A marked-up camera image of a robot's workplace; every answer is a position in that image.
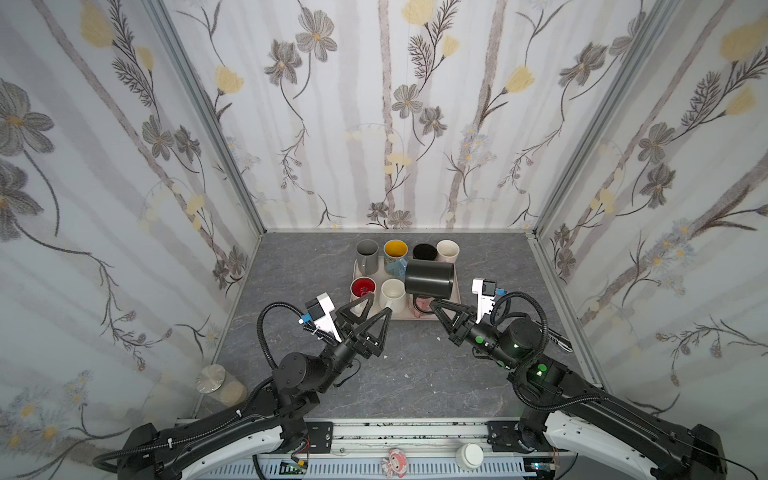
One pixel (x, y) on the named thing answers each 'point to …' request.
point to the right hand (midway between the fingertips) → (432, 303)
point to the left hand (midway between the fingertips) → (375, 299)
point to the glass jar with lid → (218, 396)
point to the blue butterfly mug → (395, 258)
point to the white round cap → (469, 456)
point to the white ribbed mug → (393, 295)
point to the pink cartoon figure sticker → (396, 463)
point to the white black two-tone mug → (424, 251)
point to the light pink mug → (447, 251)
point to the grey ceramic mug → (367, 254)
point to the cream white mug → (361, 286)
